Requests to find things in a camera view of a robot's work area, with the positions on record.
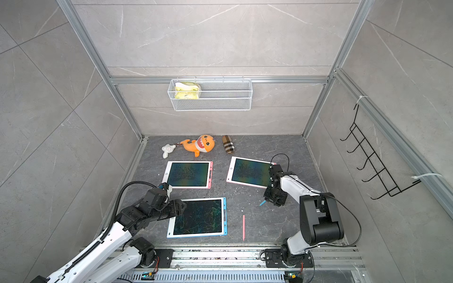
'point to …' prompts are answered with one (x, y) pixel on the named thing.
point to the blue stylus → (262, 203)
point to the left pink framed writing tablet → (189, 174)
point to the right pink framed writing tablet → (249, 172)
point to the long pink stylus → (243, 226)
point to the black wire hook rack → (381, 180)
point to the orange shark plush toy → (204, 143)
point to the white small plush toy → (167, 149)
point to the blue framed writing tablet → (201, 217)
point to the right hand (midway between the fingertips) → (271, 200)
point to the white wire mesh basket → (214, 95)
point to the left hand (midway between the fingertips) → (183, 204)
